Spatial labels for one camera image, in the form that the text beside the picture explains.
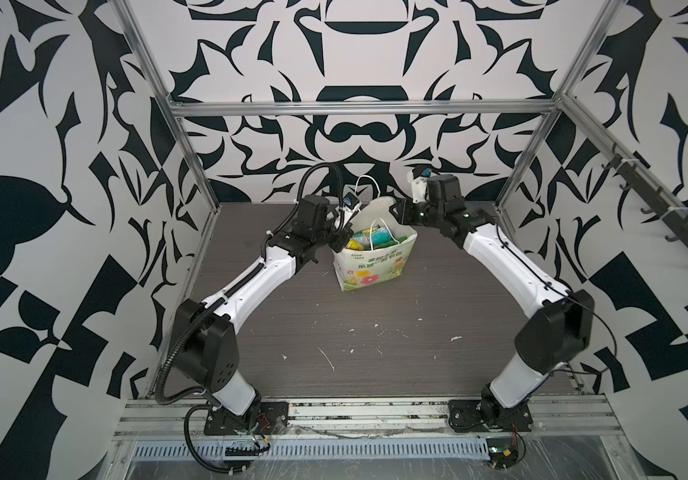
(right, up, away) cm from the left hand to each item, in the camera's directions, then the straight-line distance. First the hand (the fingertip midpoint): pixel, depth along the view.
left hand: (351, 216), depth 81 cm
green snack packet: (+10, -6, +14) cm, 18 cm away
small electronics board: (+36, -56, -10) cm, 67 cm away
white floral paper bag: (+7, -9, -5) cm, 13 cm away
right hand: (+11, +3, -1) cm, 12 cm away
